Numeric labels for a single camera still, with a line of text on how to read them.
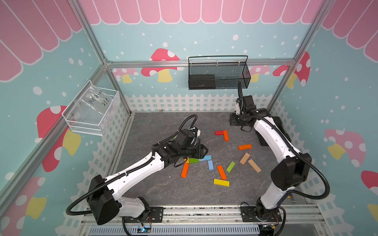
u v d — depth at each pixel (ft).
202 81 2.99
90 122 2.09
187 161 3.01
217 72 3.16
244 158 3.09
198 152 2.12
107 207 1.26
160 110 4.08
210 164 3.01
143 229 2.39
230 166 2.96
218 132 3.56
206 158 3.08
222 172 2.88
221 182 2.79
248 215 2.42
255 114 1.90
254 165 2.97
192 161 3.01
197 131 2.29
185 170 2.94
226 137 3.37
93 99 2.38
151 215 2.41
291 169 1.49
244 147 3.28
